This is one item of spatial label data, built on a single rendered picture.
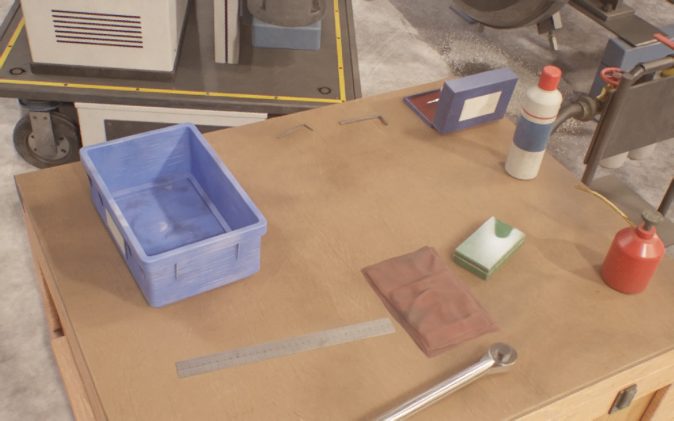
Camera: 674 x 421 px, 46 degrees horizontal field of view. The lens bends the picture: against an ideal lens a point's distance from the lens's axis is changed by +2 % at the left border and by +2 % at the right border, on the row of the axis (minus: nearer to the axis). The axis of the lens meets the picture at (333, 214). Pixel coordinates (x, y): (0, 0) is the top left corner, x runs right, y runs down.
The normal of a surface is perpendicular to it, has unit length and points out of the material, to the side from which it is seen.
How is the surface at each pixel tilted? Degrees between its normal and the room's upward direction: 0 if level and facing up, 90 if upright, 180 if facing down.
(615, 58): 90
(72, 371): 0
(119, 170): 90
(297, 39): 90
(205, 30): 0
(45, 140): 90
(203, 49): 0
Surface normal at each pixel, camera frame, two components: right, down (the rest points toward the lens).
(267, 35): 0.04, 0.66
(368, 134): 0.08, -0.75
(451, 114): 0.46, 0.69
